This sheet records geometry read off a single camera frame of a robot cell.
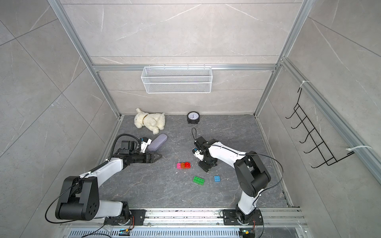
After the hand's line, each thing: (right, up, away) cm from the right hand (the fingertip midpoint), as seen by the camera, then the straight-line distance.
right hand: (209, 165), depth 89 cm
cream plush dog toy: (-37, +27, +12) cm, 47 cm away
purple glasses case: (-34, +13, +10) cm, 38 cm away
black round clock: (-10, +32, +26) cm, 42 cm away
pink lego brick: (-19, 0, -1) cm, 19 cm away
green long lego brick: (-6, -7, -5) cm, 11 cm away
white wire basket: (-21, +57, +12) cm, 61 cm away
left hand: (-31, +7, -2) cm, 32 cm away
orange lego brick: (-16, 0, -1) cm, 16 cm away
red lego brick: (-13, 0, 0) cm, 13 cm away
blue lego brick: (+5, -7, -4) cm, 9 cm away
